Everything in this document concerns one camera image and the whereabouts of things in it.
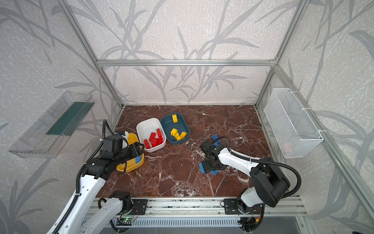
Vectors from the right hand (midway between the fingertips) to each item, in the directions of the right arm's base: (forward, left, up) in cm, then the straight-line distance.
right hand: (210, 162), depth 87 cm
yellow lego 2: (+19, +24, +4) cm, 31 cm away
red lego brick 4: (+13, +35, +3) cm, 37 cm away
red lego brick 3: (+13, +42, -1) cm, 44 cm away
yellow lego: (+34, +25, +1) cm, 42 cm away
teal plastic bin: (+23, +23, +4) cm, 33 cm away
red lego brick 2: (+21, +35, 0) cm, 40 cm away
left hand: (+4, +37, +18) cm, 41 cm away
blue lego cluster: (+18, -4, 0) cm, 19 cm away
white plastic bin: (+27, +46, -1) cm, 54 cm away
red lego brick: (+20, +39, -1) cm, 44 cm away
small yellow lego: (+20, +18, 0) cm, 27 cm away
